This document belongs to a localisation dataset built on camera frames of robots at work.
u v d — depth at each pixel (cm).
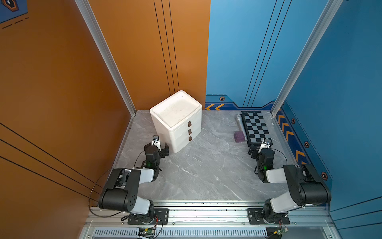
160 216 73
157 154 73
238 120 112
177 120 83
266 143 79
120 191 44
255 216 72
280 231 70
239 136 100
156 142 79
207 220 73
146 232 72
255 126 106
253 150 84
